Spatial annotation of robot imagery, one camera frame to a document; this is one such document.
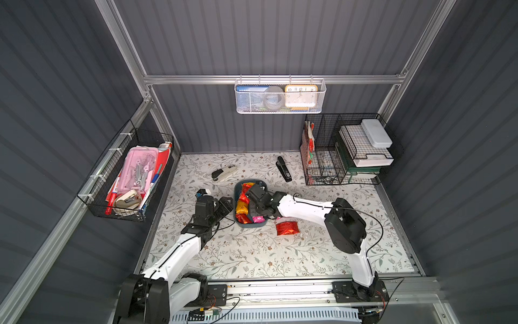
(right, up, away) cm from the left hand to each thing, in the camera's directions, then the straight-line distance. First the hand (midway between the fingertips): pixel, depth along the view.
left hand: (230, 202), depth 85 cm
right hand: (+11, -3, +7) cm, 13 cm away
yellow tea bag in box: (+8, +7, +11) cm, 16 cm away
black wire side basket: (-29, +2, -21) cm, 35 cm away
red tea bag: (+5, -8, +3) cm, 10 cm away
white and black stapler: (-9, +12, +20) cm, 25 cm away
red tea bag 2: (+25, -12, +3) cm, 28 cm away
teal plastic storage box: (+3, +6, +14) cm, 16 cm away
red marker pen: (-36, +5, -20) cm, 41 cm away
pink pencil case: (-31, +14, -13) cm, 36 cm away
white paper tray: (+60, +23, +8) cm, 65 cm away
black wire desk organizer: (+59, +26, +23) cm, 68 cm away
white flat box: (+70, +32, +13) cm, 79 cm away
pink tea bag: (+12, -8, +3) cm, 15 cm away
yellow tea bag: (+4, -3, +5) cm, 8 cm away
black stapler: (+25, +14, +23) cm, 37 cm away
